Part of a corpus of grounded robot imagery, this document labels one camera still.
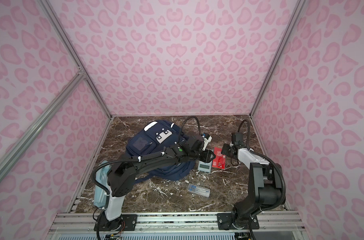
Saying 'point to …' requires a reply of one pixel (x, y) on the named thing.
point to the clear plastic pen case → (198, 190)
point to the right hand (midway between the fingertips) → (227, 149)
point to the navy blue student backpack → (153, 139)
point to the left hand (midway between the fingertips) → (215, 154)
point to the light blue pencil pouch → (100, 198)
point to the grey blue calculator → (204, 167)
